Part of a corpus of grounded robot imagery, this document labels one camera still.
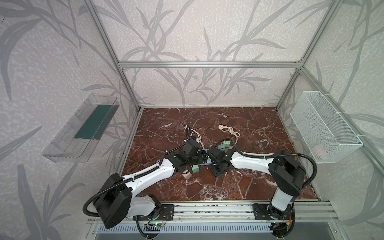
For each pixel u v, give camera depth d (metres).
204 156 0.75
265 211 0.73
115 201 0.40
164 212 0.73
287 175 0.46
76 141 0.63
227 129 1.05
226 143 0.91
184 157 0.63
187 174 0.84
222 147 0.90
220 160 0.67
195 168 0.86
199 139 1.02
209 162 0.78
